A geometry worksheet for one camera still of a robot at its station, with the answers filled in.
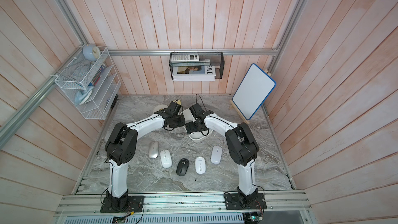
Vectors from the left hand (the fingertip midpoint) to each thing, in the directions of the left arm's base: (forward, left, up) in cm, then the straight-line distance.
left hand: (184, 123), depth 98 cm
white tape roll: (+17, +20, -4) cm, 27 cm away
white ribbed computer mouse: (-26, -10, -2) cm, 28 cm away
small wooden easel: (+13, -33, +3) cm, 36 cm away
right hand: (-2, -6, -1) cm, 7 cm away
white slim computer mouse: (-22, +9, -2) cm, 24 cm away
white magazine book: (+21, -6, +24) cm, 33 cm away
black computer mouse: (-27, 0, -3) cm, 27 cm away
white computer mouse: (-19, -20, -2) cm, 28 cm away
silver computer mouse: (-16, +18, -3) cm, 24 cm away
